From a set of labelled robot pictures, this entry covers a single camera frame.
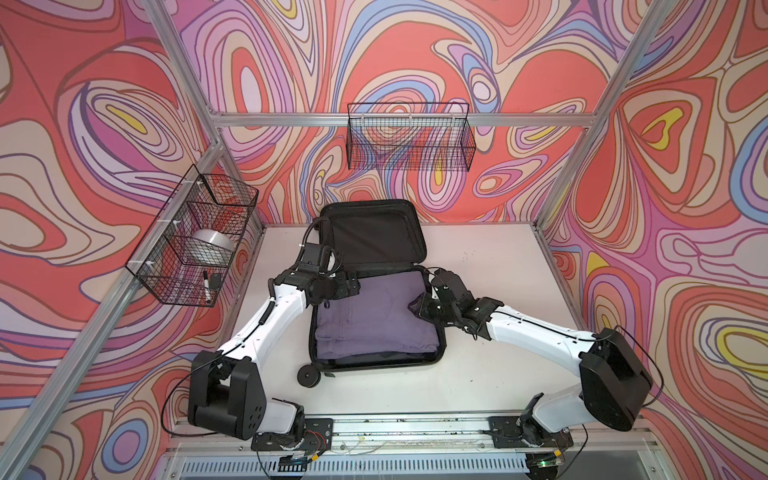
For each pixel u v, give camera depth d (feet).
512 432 2.40
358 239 3.43
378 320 2.69
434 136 3.18
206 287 2.36
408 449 2.36
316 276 1.99
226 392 1.35
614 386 1.38
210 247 2.31
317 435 2.37
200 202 2.43
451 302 2.10
